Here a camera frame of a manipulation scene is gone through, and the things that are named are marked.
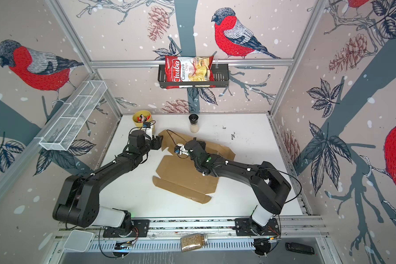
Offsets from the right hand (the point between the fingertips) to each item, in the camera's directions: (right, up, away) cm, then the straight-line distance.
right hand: (195, 143), depth 86 cm
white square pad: (-50, -41, -16) cm, 67 cm away
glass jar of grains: (0, -39, -19) cm, 44 cm away
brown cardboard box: (-9, -18, +4) cm, 21 cm away
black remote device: (+45, -42, -18) cm, 64 cm away
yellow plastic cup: (-37, +15, +19) cm, 44 cm away
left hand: (-21, +4, +3) cm, 21 cm away
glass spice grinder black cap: (-2, +14, +18) cm, 23 cm away
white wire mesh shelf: (-59, +5, -14) cm, 61 cm away
